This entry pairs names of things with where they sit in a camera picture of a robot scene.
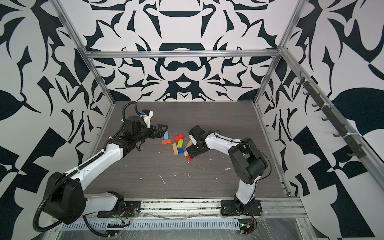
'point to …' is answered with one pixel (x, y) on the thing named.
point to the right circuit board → (246, 226)
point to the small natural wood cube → (186, 153)
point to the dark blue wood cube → (180, 150)
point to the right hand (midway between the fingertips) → (196, 149)
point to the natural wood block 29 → (175, 148)
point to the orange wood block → (167, 141)
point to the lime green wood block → (180, 143)
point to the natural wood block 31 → (189, 144)
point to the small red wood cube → (189, 159)
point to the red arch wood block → (179, 137)
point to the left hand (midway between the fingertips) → (162, 123)
